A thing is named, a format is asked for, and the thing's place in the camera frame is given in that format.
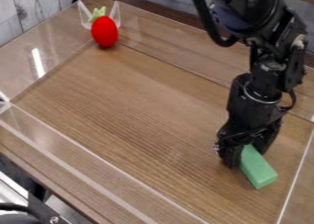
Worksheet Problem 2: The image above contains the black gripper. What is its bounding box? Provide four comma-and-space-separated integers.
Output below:
217, 73, 288, 168

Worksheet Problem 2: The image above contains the green rectangular block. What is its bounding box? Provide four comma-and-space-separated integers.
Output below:
241, 144, 278, 189

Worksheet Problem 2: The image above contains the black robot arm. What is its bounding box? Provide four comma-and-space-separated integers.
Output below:
193, 0, 308, 168

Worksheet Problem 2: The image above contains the red felt strawberry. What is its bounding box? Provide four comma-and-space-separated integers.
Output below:
88, 6, 119, 48

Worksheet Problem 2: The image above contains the black stand at bottom left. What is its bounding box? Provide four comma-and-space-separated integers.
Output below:
0, 155, 72, 224

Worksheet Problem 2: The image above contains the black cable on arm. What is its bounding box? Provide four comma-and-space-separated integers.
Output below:
187, 0, 247, 48

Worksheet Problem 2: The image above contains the clear acrylic tray wall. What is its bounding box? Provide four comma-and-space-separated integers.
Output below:
0, 102, 313, 224

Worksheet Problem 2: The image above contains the clear acrylic corner bracket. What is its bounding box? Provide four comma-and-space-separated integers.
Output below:
78, 0, 122, 30

